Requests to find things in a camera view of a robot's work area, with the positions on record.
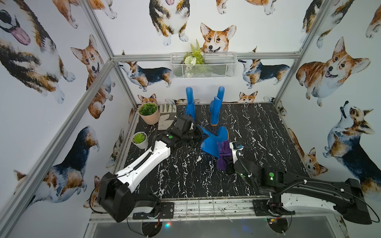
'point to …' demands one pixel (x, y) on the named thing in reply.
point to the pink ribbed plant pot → (150, 119)
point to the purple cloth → (225, 155)
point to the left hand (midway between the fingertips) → (212, 133)
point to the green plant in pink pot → (148, 109)
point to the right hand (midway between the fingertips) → (222, 157)
